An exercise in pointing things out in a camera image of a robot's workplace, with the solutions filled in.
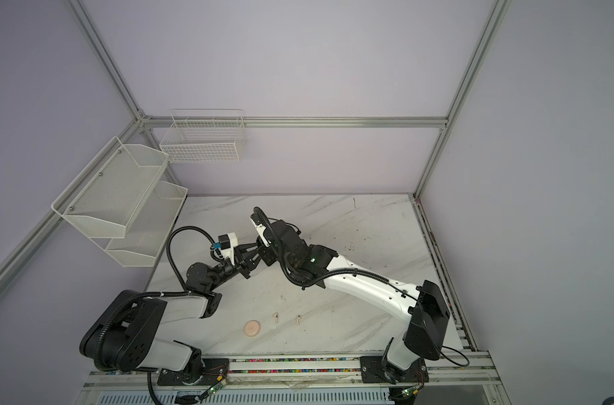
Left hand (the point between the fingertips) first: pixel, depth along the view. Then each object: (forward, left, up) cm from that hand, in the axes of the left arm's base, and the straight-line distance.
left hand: (266, 247), depth 77 cm
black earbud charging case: (-8, -2, +11) cm, 14 cm away
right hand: (-1, +2, +6) cm, 6 cm away
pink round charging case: (-18, +6, -20) cm, 27 cm away
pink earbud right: (-15, -9, -21) cm, 28 cm away
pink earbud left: (-14, -2, -21) cm, 25 cm away
